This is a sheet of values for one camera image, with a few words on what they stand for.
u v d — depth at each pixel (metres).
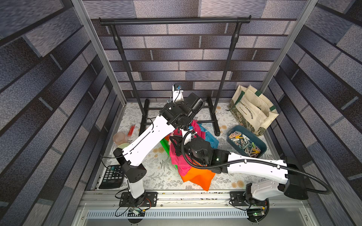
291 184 0.39
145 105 1.17
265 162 0.44
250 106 0.91
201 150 0.47
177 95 0.54
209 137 1.00
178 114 0.44
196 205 0.73
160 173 0.83
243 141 0.95
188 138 0.53
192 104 0.48
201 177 0.73
